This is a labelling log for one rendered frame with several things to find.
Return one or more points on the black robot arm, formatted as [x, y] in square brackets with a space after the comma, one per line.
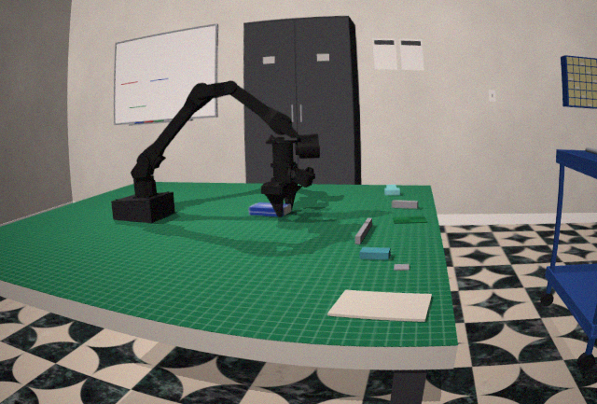
[307, 146]

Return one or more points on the blue boxed card deck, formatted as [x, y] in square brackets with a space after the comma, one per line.
[265, 209]

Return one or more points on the teal rectangular block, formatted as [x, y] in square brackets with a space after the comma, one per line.
[374, 253]

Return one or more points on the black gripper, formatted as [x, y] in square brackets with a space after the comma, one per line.
[279, 186]

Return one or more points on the green cutting mat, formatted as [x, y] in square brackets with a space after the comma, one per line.
[212, 266]

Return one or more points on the beige flat rectangular slab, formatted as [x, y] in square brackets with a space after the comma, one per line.
[382, 306]

